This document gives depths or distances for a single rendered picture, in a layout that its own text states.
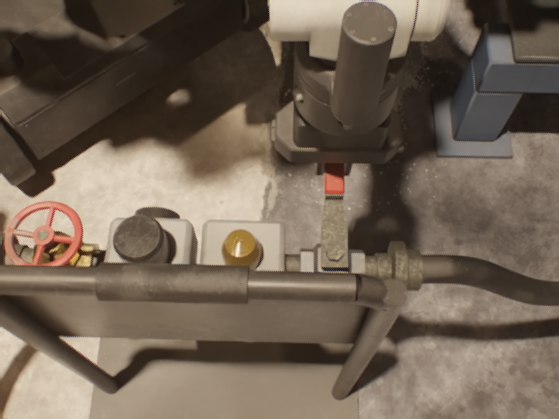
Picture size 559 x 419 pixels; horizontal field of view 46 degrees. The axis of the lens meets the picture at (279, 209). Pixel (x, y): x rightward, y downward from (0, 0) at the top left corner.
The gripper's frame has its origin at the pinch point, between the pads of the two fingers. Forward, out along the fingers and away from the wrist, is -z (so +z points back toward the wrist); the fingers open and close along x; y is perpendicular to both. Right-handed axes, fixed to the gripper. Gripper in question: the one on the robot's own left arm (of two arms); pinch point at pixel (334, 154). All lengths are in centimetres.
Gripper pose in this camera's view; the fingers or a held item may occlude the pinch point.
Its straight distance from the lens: 66.9
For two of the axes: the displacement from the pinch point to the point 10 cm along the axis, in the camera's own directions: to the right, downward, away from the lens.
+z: 0.0, -4.1, -9.1
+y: 0.3, -9.1, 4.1
